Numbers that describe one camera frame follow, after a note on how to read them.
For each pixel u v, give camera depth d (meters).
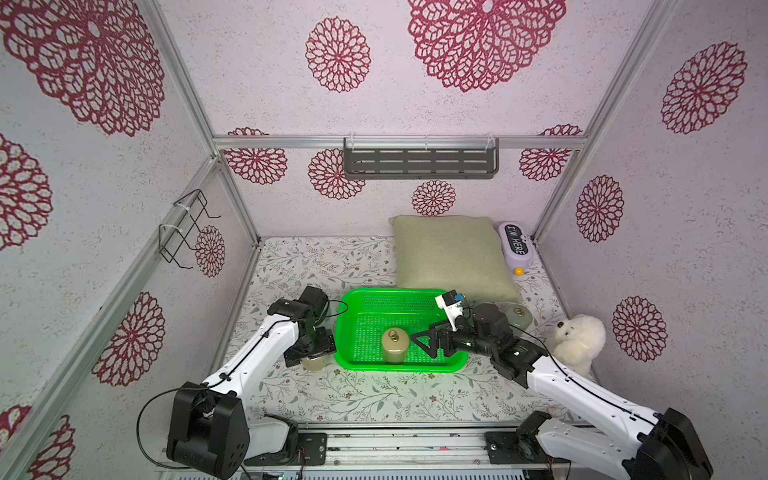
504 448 0.73
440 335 0.67
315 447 0.73
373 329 0.95
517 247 1.04
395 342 0.83
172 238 0.73
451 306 0.69
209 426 0.41
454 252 0.98
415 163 1.00
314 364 0.80
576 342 0.73
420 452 0.75
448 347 0.67
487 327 0.60
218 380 0.43
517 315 0.89
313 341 0.69
